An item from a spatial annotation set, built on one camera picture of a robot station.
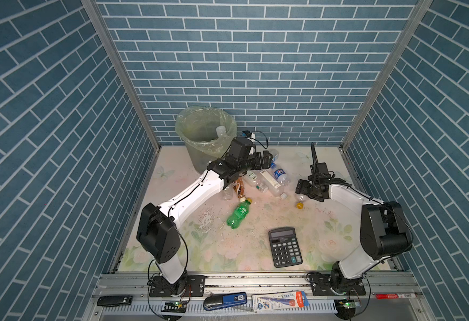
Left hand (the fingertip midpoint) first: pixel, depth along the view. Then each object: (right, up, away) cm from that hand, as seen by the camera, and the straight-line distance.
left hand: (265, 157), depth 79 cm
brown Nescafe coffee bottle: (-11, -15, +17) cm, 25 cm away
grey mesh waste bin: (-29, +15, +28) cm, 43 cm away
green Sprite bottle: (-11, -25, +10) cm, 29 cm away
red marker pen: (+42, -51, -7) cm, 67 cm away
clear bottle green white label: (-4, -10, +20) cm, 23 cm away
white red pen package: (+4, -51, -10) cm, 52 cm away
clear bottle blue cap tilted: (+10, +3, +36) cm, 38 cm away
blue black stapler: (-19, -49, -13) cm, 54 cm away
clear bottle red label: (+19, -19, +14) cm, 30 cm away
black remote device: (-55, -50, -12) cm, 75 cm away
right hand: (+20, -15, +16) cm, 30 cm away
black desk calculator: (+9, -37, +3) cm, 38 cm away
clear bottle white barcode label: (+5, -13, +18) cm, 23 cm away
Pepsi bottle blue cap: (+10, -9, +23) cm, 26 cm away
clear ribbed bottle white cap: (-17, -17, +21) cm, 32 cm away
